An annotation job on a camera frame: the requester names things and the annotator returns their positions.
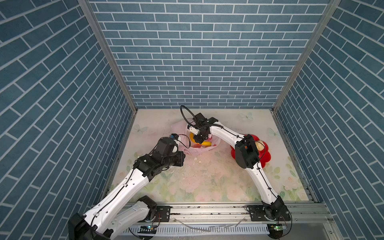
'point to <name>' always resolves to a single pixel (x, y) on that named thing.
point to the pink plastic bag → (184, 143)
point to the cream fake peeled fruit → (259, 146)
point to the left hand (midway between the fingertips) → (186, 156)
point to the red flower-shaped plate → (264, 155)
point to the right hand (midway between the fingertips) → (195, 138)
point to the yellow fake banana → (205, 143)
